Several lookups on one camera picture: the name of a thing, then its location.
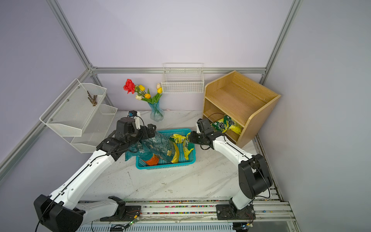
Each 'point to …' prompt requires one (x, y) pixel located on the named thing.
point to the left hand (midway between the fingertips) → (149, 127)
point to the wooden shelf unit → (238, 96)
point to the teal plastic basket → (182, 160)
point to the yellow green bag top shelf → (178, 138)
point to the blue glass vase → (156, 114)
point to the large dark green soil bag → (161, 145)
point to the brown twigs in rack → (92, 100)
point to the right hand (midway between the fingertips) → (191, 139)
